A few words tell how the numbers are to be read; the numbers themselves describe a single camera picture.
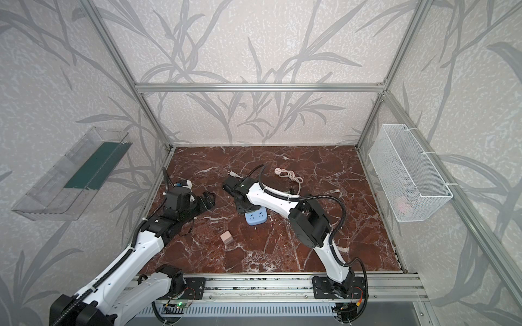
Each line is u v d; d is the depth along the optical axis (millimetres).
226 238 845
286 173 1070
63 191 637
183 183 731
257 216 889
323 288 738
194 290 722
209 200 737
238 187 654
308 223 515
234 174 1068
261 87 958
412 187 616
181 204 619
